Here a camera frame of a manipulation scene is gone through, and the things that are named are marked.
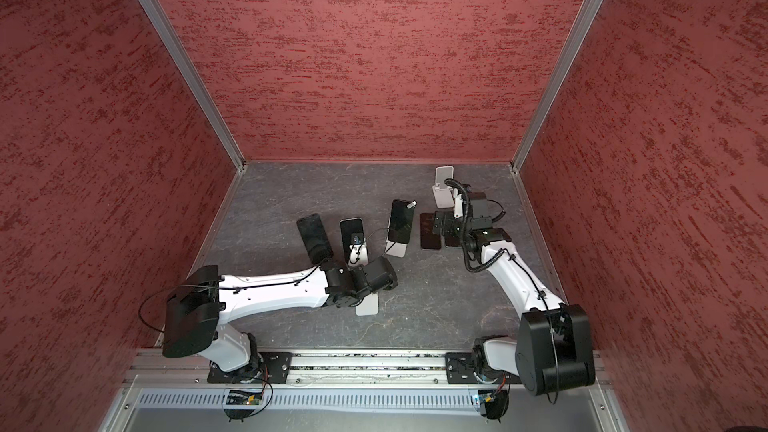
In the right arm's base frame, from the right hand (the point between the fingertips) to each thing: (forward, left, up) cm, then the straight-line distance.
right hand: (445, 223), depth 88 cm
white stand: (+20, -3, -11) cm, 23 cm away
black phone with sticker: (+10, +13, -13) cm, 21 cm away
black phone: (-1, +30, 0) cm, 30 cm away
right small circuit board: (-42, -7, -15) cm, 45 cm away
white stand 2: (-2, +15, -12) cm, 20 cm away
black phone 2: (0, -4, -11) cm, 11 cm away
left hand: (-14, +23, -4) cm, 28 cm away
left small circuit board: (-41, +55, -14) cm, 70 cm away
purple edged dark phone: (+2, +4, -12) cm, 13 cm away
